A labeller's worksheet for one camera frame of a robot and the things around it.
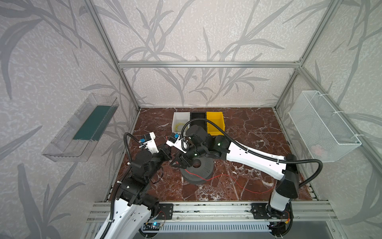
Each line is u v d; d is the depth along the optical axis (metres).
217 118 1.11
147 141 0.59
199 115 1.05
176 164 0.60
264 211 0.73
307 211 0.75
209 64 0.98
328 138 0.61
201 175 0.79
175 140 0.58
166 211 0.74
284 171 0.42
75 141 0.64
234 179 0.85
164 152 0.59
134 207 0.47
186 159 0.59
